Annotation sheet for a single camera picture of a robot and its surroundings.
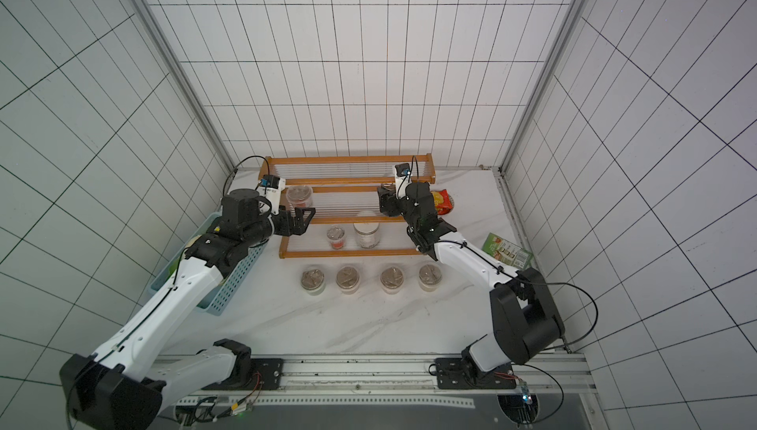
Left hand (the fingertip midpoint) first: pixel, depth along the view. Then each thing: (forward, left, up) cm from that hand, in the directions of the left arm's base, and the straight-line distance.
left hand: (296, 215), depth 78 cm
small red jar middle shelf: (+8, +1, -3) cm, 9 cm away
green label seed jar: (-11, -3, -17) cm, 21 cm away
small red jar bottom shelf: (+3, -9, -16) cm, 19 cm away
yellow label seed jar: (-10, -38, -18) cm, 43 cm away
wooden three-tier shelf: (+10, -11, -2) cm, 15 cm away
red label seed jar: (-11, -26, -17) cm, 33 cm away
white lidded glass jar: (+3, -19, -14) cm, 24 cm away
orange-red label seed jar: (-10, -13, -18) cm, 25 cm away
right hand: (+11, -23, +1) cm, 25 cm away
